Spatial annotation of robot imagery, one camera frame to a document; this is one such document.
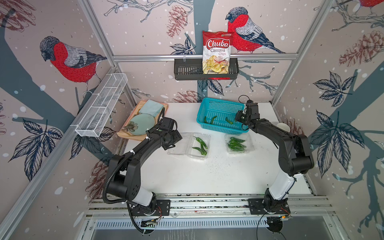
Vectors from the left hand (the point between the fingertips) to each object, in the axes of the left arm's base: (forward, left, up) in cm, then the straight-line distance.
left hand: (179, 136), depth 90 cm
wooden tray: (+11, +41, -9) cm, 44 cm away
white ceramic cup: (+8, -68, -1) cm, 69 cm away
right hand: (+16, -37, +3) cm, 40 cm away
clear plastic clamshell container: (0, -41, -9) cm, 42 cm away
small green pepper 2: (-6, -14, -8) cm, 17 cm away
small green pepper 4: (+20, -17, -10) cm, 28 cm away
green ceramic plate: (+16, +31, -9) cm, 36 cm away
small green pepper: (+2, -13, -8) cm, 15 cm away
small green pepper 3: (+24, -26, -10) cm, 37 cm away
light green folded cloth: (+32, +26, -9) cm, 42 cm away
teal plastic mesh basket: (+26, -29, -10) cm, 40 cm away
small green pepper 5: (+15, -35, -6) cm, 39 cm away
